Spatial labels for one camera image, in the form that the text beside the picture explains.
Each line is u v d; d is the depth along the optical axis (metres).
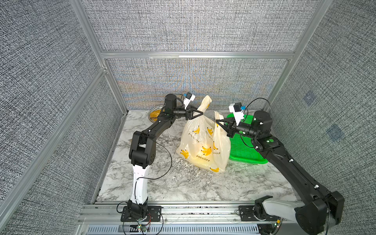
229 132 0.62
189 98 0.78
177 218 0.73
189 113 0.80
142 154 0.57
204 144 0.84
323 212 0.38
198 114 0.82
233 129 0.61
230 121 0.63
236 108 0.59
